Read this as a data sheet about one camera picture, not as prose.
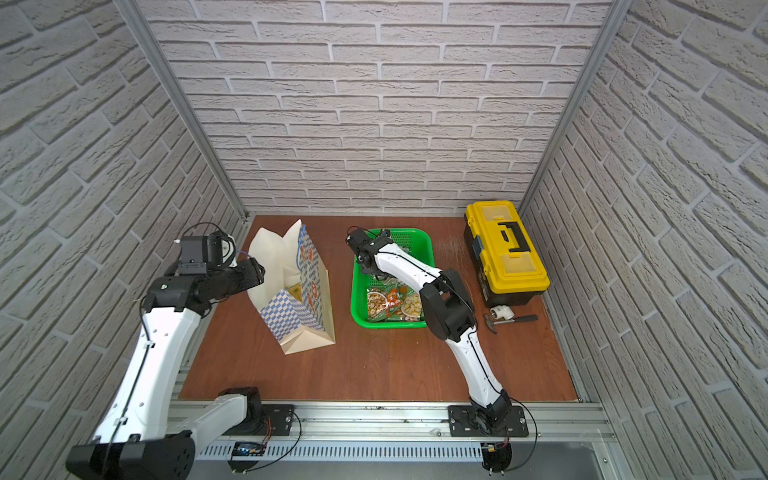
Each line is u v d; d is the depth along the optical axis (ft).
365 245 2.42
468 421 2.38
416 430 2.39
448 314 1.88
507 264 2.82
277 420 2.44
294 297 2.16
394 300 3.02
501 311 2.95
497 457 2.28
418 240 3.32
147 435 1.22
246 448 2.38
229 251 1.97
